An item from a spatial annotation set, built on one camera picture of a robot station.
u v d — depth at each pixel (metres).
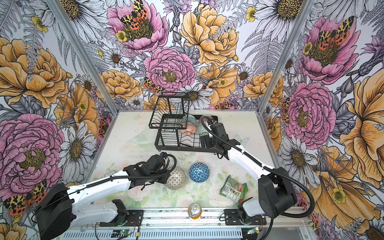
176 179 0.83
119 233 0.72
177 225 0.73
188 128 0.83
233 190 0.80
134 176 0.59
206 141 0.78
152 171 0.64
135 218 0.74
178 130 0.81
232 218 0.74
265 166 0.46
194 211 0.68
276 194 0.42
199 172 0.89
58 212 0.40
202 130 1.07
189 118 1.09
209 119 1.08
